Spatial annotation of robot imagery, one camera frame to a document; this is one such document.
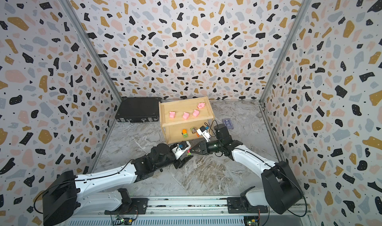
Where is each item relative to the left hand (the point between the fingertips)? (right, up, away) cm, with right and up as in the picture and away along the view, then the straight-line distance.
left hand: (190, 150), depth 76 cm
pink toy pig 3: (+2, +19, +9) cm, 21 cm away
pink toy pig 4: (+5, +24, +12) cm, 27 cm away
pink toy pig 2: (-3, +18, +7) cm, 20 cm away
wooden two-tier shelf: (-6, +16, +8) cm, 19 cm away
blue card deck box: (+25, +12, +30) cm, 41 cm away
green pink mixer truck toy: (0, -1, -1) cm, 2 cm away
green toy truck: (0, +8, +21) cm, 23 cm away
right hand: (+1, -1, 0) cm, 1 cm away
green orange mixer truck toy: (-5, +6, +21) cm, 23 cm away
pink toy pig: (-11, +18, +7) cm, 23 cm away
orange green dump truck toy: (+4, +8, 0) cm, 9 cm away
